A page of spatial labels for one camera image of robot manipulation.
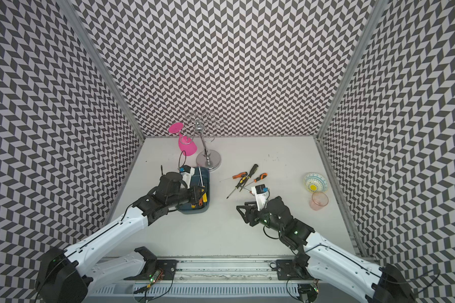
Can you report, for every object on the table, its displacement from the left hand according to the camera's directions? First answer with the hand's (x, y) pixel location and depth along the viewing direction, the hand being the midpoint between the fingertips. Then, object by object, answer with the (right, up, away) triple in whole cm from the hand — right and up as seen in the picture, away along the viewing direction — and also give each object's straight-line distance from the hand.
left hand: (205, 192), depth 79 cm
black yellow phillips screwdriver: (+16, +2, +18) cm, 24 cm away
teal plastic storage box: (-2, +3, 0) cm, 4 cm away
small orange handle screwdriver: (+13, +4, +20) cm, 24 cm away
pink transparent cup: (+53, -7, +12) cm, 55 cm away
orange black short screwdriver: (+26, +3, +20) cm, 33 cm away
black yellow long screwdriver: (+23, +9, +23) cm, 34 cm away
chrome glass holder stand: (-4, +13, +28) cm, 31 cm away
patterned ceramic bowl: (+53, +1, +18) cm, 56 cm away
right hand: (+15, -7, -3) cm, 17 cm away
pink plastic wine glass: (-14, +21, +21) cm, 33 cm away
